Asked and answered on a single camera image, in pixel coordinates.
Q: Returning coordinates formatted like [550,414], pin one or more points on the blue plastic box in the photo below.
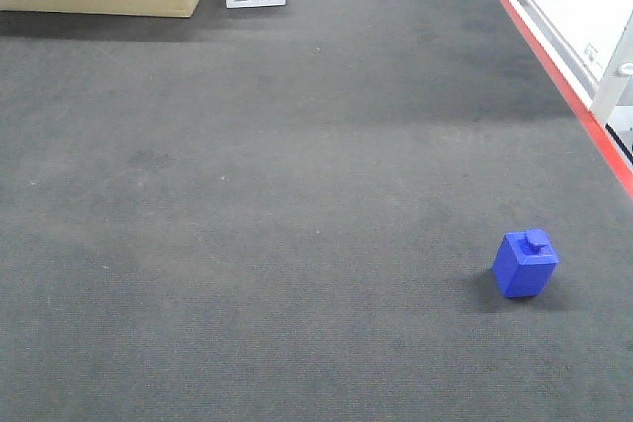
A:
[524,276]

